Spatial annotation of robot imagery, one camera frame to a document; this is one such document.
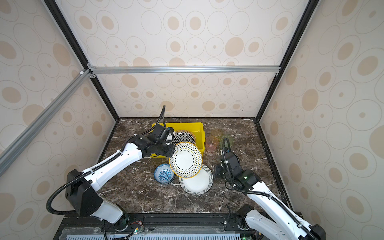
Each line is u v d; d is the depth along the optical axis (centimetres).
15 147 53
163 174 85
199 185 85
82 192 40
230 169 56
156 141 60
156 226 73
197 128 108
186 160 85
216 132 109
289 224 42
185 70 90
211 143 103
